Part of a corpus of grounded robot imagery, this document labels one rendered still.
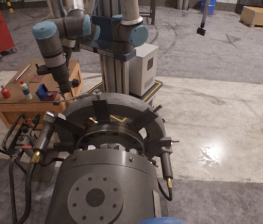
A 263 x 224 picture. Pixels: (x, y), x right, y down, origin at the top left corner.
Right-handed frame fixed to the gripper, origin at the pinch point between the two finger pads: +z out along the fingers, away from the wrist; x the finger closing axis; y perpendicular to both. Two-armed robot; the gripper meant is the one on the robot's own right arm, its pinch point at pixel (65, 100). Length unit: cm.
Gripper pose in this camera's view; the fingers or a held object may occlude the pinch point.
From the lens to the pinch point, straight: 93.0
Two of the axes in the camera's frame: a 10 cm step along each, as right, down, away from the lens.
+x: -2.7, -6.4, 7.2
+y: 9.6, -2.4, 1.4
